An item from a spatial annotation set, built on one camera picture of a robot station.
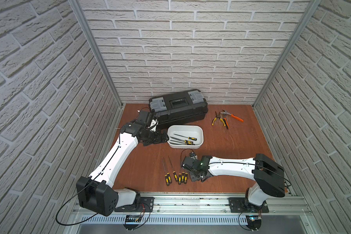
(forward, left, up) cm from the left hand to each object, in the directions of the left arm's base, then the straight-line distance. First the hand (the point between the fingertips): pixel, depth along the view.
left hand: (164, 137), depth 77 cm
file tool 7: (+6, -14, -17) cm, 23 cm away
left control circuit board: (-34, +15, -23) cm, 44 cm away
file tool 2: (-16, -7, -18) cm, 25 cm away
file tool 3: (-16, -9, -18) cm, 26 cm away
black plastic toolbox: (+24, -9, -2) cm, 25 cm away
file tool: (-16, -3, -18) cm, 25 cm away
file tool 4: (-15, -11, -19) cm, 26 cm away
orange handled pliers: (+34, -45, -17) cm, 59 cm away
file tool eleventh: (+8, -13, -18) cm, 23 cm away
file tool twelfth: (+6, -7, -18) cm, 21 cm away
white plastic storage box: (+17, -21, -18) cm, 32 cm away
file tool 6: (+11, -15, -18) cm, 26 cm away
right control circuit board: (-37, -45, -19) cm, 61 cm away
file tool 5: (-16, -12, -18) cm, 27 cm away
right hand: (-14, -18, -19) cm, 30 cm away
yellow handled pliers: (+30, -39, -17) cm, 52 cm away
